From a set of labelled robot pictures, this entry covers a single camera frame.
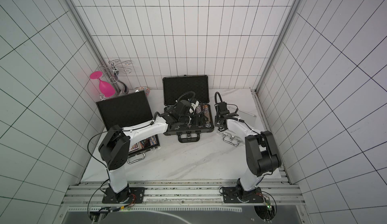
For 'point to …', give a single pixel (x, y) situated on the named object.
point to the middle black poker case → (201, 122)
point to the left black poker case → (129, 111)
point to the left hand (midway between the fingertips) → (201, 121)
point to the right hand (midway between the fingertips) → (223, 119)
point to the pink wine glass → (107, 90)
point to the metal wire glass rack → (115, 65)
